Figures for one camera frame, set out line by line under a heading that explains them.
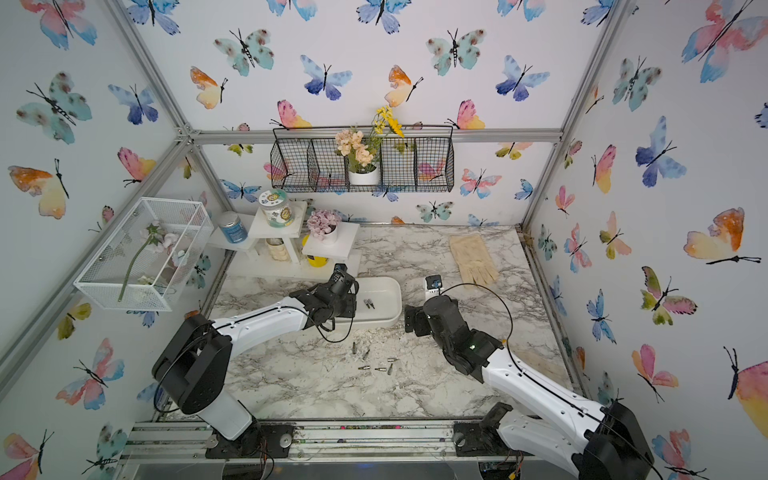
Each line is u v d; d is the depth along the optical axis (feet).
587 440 1.32
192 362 1.57
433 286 2.24
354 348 2.91
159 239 2.47
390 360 2.84
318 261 3.39
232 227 2.95
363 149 2.66
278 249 3.41
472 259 3.60
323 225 2.84
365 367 2.81
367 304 3.21
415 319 2.28
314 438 2.48
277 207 2.77
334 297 2.30
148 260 2.42
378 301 3.23
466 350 1.87
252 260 3.53
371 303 3.23
